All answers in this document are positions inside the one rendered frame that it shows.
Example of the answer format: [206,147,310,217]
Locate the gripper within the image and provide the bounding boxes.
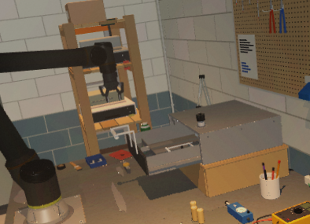
[98,69,125,104]

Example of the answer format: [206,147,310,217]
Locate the grey cash drawer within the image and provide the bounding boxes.
[127,129,203,176]

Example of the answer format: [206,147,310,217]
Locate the grey cash drawer body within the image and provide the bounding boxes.
[168,99,285,166]

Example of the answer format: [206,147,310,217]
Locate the white cup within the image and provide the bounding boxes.
[258,171,281,200]

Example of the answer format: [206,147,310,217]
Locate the beige and black box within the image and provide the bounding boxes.
[90,96,138,123]

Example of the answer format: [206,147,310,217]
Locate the wooden shelf unit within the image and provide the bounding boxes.
[58,14,153,158]

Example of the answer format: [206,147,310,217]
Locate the red square plate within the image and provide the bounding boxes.
[108,149,134,161]

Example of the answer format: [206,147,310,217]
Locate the blue tray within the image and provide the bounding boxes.
[84,153,108,169]

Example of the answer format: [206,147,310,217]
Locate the wooden brush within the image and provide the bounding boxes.
[68,161,83,171]

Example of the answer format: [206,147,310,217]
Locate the brown cardboard box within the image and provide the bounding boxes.
[65,0,108,25]

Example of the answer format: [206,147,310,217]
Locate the grey tripod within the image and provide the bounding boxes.
[196,74,212,108]

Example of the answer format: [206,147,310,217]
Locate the white paper notice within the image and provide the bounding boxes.
[237,33,260,81]

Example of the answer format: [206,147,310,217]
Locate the wooden stand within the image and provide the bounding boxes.
[180,144,290,198]

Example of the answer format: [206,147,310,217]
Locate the purple pen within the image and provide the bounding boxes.
[260,162,268,181]

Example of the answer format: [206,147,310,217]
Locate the red pliers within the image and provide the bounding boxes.
[262,0,277,35]

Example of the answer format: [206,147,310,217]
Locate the blue meter device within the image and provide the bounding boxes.
[224,200,255,224]

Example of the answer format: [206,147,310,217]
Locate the brown pegboard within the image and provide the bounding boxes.
[231,0,310,99]

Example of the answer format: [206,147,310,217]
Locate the blue pliers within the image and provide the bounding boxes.
[278,0,288,35]

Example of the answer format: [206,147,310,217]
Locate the blue bin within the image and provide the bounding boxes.
[297,81,310,101]

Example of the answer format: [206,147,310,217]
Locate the yellow multimeter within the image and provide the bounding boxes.
[271,200,310,224]

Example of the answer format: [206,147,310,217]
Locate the white drawer handle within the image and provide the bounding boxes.
[109,124,139,155]

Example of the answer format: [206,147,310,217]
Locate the white wall pipe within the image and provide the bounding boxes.
[154,0,175,114]

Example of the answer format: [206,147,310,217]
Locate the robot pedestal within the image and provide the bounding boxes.
[12,195,87,224]

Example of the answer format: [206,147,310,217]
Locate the orange cable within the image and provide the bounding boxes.
[251,214,274,224]

